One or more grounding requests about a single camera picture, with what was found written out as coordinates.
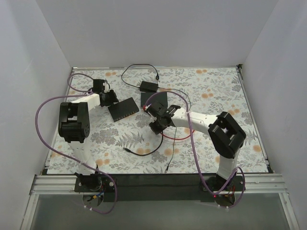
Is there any black network switch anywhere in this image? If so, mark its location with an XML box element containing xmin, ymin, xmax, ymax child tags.
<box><xmin>108</xmin><ymin>97</ymin><xmax>139</xmax><ymax>122</ymax></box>

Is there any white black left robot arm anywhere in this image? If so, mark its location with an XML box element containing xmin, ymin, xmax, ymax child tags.
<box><xmin>58</xmin><ymin>79</ymin><xmax>118</xmax><ymax>192</ymax></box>

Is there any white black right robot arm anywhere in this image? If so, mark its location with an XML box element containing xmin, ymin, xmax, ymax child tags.
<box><xmin>143</xmin><ymin>102</ymin><xmax>246</xmax><ymax>195</ymax></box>

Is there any black flat square plate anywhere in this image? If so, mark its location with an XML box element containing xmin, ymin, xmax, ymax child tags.
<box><xmin>141</xmin><ymin>92</ymin><xmax>168</xmax><ymax>107</ymax></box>

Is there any black power adapter box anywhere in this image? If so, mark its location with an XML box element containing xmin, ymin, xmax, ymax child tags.
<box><xmin>139</xmin><ymin>81</ymin><xmax>158</xmax><ymax>92</ymax></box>

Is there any floral patterned table mat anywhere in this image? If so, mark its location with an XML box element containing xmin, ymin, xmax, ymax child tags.
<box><xmin>47</xmin><ymin>67</ymin><xmax>270</xmax><ymax>175</ymax></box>

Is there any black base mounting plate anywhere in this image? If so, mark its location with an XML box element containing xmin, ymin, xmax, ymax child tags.
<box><xmin>74</xmin><ymin>176</ymin><xmax>247</xmax><ymax>203</ymax></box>

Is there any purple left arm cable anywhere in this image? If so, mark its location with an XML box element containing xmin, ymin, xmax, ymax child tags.
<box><xmin>35</xmin><ymin>73</ymin><xmax>118</xmax><ymax>215</ymax></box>

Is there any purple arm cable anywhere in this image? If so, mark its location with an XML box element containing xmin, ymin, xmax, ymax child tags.
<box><xmin>143</xmin><ymin>91</ymin><xmax>246</xmax><ymax>209</ymax></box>
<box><xmin>35</xmin><ymin>73</ymin><xmax>118</xmax><ymax>215</ymax></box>

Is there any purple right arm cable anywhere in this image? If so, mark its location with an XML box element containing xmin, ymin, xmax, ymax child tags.
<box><xmin>143</xmin><ymin>91</ymin><xmax>246</xmax><ymax>209</ymax></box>

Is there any thin dark green cable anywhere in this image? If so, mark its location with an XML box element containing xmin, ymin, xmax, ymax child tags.
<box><xmin>157</xmin><ymin>87</ymin><xmax>192</xmax><ymax>173</ymax></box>

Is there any thin black power cable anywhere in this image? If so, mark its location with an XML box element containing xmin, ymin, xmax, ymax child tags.
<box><xmin>120</xmin><ymin>63</ymin><xmax>161</xmax><ymax>88</ymax></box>

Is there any aluminium frame rail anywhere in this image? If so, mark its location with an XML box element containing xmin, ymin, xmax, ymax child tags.
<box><xmin>30</xmin><ymin>173</ymin><xmax>288</xmax><ymax>195</ymax></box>

